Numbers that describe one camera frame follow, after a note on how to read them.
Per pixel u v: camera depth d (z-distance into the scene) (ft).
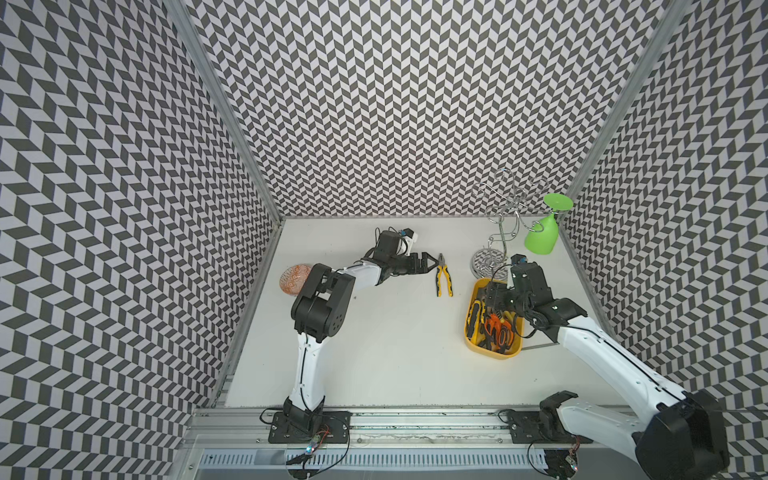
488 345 2.71
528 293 2.00
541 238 2.65
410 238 3.06
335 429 2.37
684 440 1.25
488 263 3.35
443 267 3.35
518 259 2.38
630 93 2.65
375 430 2.42
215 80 2.72
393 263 2.78
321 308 1.83
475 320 2.71
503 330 2.77
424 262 2.92
